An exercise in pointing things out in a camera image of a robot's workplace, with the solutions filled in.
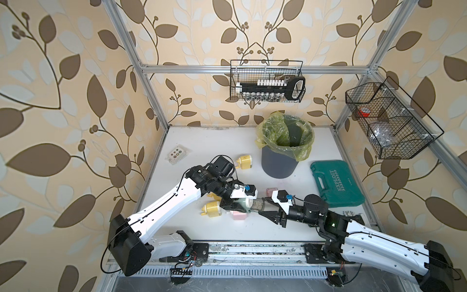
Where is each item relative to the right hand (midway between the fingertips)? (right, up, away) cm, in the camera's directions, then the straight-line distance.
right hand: (262, 204), depth 69 cm
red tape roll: (+47, +38, +11) cm, 62 cm away
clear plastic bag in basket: (+47, +27, +1) cm, 54 cm away
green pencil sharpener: (-6, +2, -5) cm, 8 cm away
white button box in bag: (-45, +17, +35) cm, 59 cm away
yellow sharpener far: (-6, +14, +27) cm, 31 cm away
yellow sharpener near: (-20, -6, +10) cm, 23 cm away
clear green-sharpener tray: (-2, 0, 0) cm, 2 cm away
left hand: (-7, +2, +2) cm, 8 cm away
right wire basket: (+55, +30, +4) cm, 63 cm away
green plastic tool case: (+40, +4, +20) cm, 45 cm away
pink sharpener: (-10, -8, +8) cm, 15 cm away
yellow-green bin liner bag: (+15, +28, +17) cm, 36 cm away
